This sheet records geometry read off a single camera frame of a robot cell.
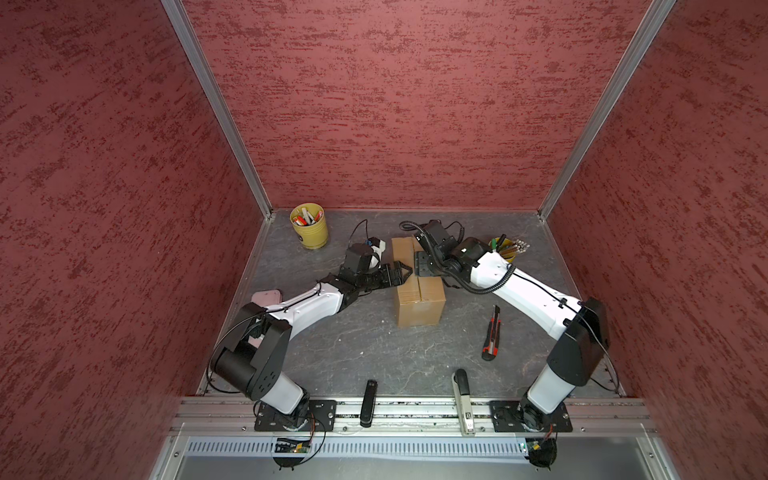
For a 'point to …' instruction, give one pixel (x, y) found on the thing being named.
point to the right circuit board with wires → (542, 451)
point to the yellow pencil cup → (506, 248)
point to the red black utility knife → (490, 349)
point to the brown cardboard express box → (419, 299)
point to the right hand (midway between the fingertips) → (425, 269)
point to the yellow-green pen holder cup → (309, 222)
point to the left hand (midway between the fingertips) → (401, 278)
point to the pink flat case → (267, 297)
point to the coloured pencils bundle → (520, 246)
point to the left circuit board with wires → (290, 445)
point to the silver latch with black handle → (462, 390)
